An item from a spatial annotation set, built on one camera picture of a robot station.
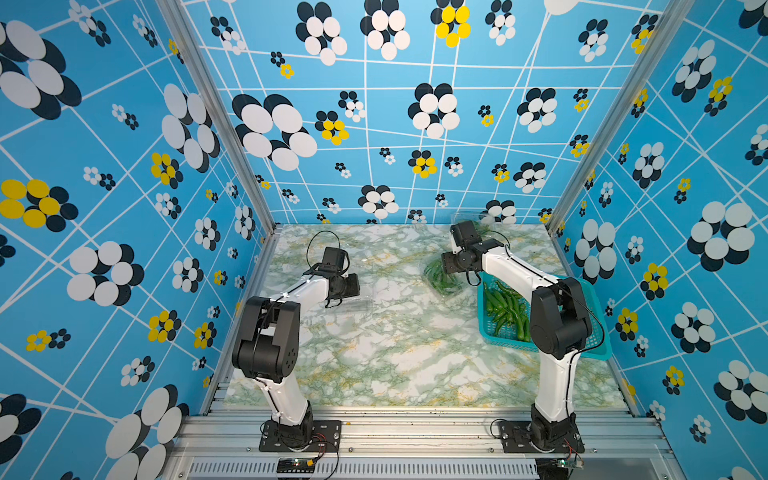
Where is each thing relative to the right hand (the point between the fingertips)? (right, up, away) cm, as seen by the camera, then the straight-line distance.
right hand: (457, 260), depth 99 cm
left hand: (-33, -8, -1) cm, 34 cm away
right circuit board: (+17, -48, -30) cm, 59 cm away
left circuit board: (-46, -50, -27) cm, 72 cm away
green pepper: (+12, -13, -8) cm, 20 cm away
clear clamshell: (-6, -8, +2) cm, 10 cm away
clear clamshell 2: (-28, -11, -3) cm, 30 cm away
